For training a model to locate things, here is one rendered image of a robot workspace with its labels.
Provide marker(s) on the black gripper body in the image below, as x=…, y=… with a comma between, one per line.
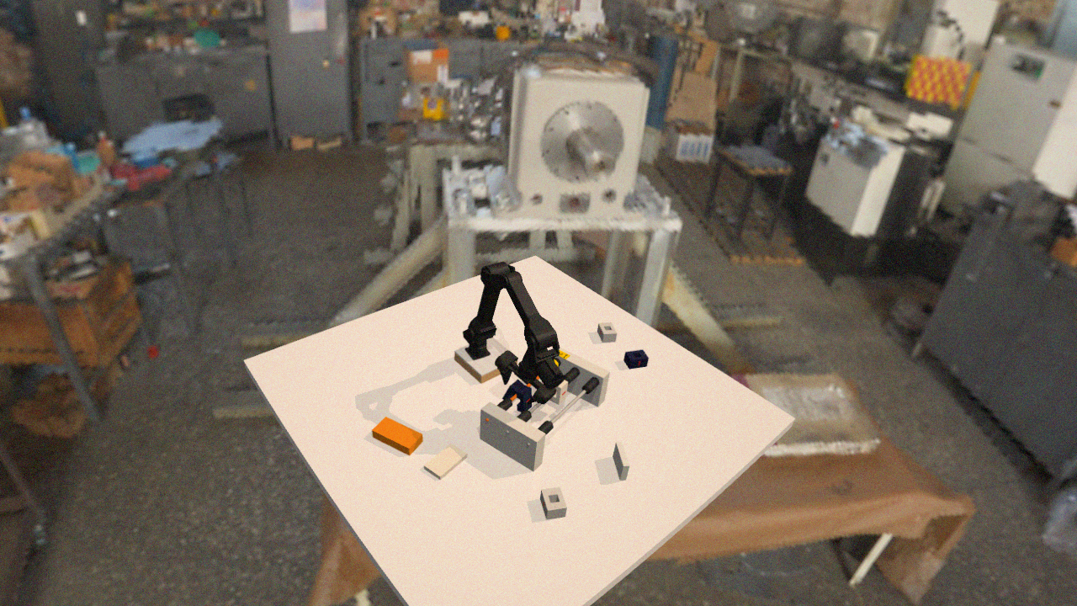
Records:
x=527, y=375

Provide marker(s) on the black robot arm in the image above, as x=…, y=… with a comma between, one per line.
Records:
x=538, y=332

